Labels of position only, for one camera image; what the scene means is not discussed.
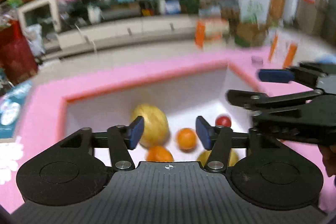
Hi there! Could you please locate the orange mandarin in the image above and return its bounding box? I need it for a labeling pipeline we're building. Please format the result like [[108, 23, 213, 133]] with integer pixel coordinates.
[[146, 145, 174, 162], [176, 128, 197, 151]]

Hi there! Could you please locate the yellow melon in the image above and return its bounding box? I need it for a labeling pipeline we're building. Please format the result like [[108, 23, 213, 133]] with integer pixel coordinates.
[[131, 103, 170, 148]]

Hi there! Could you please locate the yellow lemon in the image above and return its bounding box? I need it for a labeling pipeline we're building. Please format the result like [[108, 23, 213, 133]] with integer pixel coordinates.
[[197, 149, 239, 166]]

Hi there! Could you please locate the red cherry tomato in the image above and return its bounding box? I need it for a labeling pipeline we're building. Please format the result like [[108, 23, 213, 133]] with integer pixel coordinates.
[[215, 115, 232, 127]]

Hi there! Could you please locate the white small display cabinet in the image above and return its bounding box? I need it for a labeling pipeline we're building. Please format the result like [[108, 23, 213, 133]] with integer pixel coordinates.
[[17, 0, 61, 33]]

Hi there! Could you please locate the white tv cabinet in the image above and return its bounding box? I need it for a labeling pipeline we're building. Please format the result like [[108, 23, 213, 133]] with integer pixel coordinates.
[[42, 15, 197, 61]]

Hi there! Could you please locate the orange cardboard box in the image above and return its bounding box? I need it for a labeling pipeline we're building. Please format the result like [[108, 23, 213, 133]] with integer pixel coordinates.
[[55, 59, 265, 162]]

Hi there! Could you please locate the pink floral tablecloth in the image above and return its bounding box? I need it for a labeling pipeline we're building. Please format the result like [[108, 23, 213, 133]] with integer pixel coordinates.
[[0, 45, 336, 214]]

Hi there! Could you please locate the teal book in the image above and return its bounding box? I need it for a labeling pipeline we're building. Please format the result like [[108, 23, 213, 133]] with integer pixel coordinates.
[[0, 80, 32, 143]]

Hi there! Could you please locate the red gift bag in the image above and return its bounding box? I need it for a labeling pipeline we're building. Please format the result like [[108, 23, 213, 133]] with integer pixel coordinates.
[[1, 20, 38, 85]]

